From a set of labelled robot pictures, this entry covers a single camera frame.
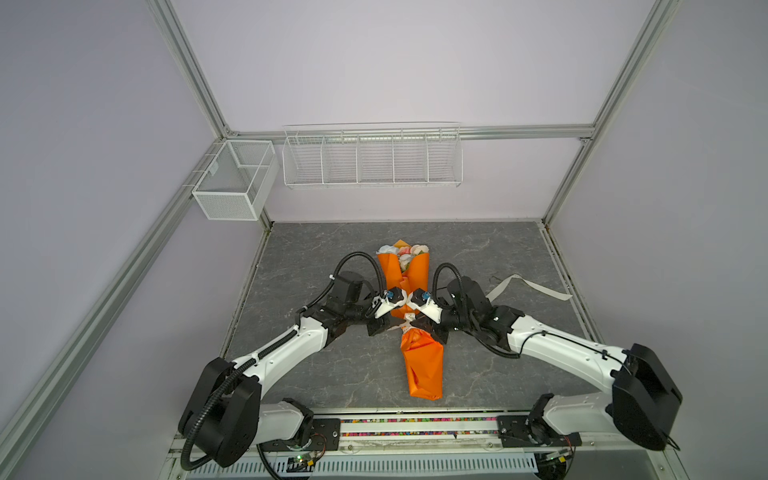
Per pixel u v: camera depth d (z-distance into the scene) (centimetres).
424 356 81
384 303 68
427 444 74
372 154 100
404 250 105
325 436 74
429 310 68
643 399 41
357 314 69
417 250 103
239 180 102
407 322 77
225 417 41
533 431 67
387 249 100
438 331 70
